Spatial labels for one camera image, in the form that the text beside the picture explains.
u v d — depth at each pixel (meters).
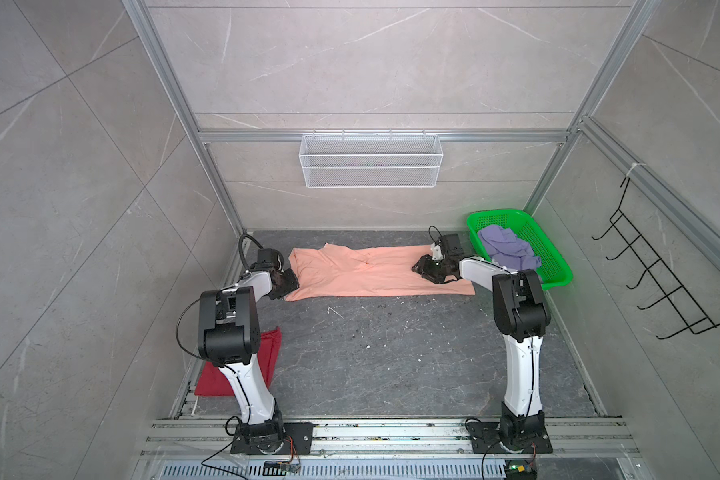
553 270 1.02
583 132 0.86
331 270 1.07
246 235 0.83
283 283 0.92
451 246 0.87
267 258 0.81
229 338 0.51
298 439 0.73
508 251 1.11
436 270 0.93
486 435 0.73
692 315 0.60
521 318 0.59
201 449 0.73
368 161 1.01
